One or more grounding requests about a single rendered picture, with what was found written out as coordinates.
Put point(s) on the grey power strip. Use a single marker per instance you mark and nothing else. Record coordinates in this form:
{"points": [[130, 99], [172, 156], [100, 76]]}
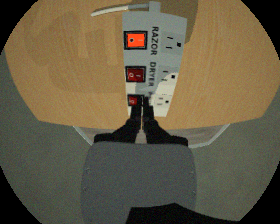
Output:
{"points": [[153, 45]]}

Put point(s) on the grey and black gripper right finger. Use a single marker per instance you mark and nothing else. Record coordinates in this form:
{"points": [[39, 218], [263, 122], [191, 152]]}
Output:
{"points": [[154, 133]]}

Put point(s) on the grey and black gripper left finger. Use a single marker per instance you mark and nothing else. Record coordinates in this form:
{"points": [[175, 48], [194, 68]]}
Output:
{"points": [[128, 132]]}

